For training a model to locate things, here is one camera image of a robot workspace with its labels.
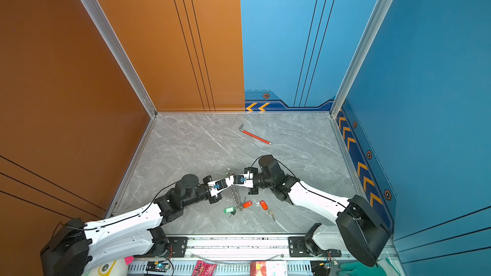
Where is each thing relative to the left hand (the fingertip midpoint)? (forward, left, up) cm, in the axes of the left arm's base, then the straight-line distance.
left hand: (229, 179), depth 77 cm
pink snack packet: (-29, +8, -13) cm, 33 cm away
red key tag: (-6, -7, -14) cm, 17 cm away
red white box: (-29, -15, -10) cm, 34 cm away
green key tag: (-8, 0, -14) cm, 16 cm away
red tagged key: (-7, -15, -13) cm, 22 cm away
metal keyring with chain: (-6, -3, -15) cm, 16 cm away
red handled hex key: (+33, -10, -13) cm, 37 cm away
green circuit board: (-28, +26, -15) cm, 41 cm away
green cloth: (-28, -46, -11) cm, 55 cm away
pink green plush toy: (-29, +37, -8) cm, 48 cm away
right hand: (0, -2, 0) cm, 2 cm away
